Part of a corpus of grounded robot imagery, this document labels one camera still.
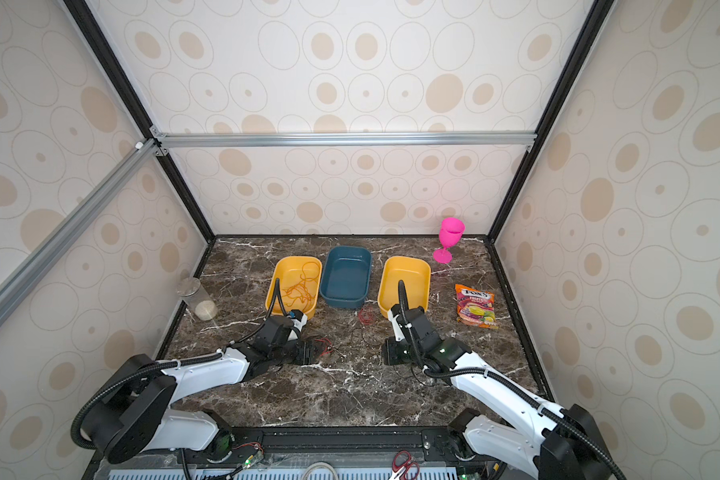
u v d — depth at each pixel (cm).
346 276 106
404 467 70
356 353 89
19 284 55
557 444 40
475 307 97
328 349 90
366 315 99
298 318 81
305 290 102
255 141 183
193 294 86
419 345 61
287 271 109
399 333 66
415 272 109
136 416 42
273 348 70
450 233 103
